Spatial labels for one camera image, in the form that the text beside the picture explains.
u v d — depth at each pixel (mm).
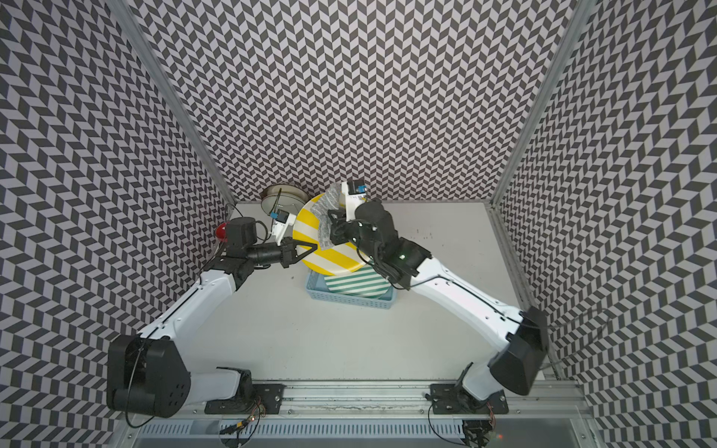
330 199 653
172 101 885
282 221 712
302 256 734
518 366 385
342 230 645
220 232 990
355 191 565
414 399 754
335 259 819
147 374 400
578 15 676
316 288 937
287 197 1031
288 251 687
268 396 723
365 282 848
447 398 740
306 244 787
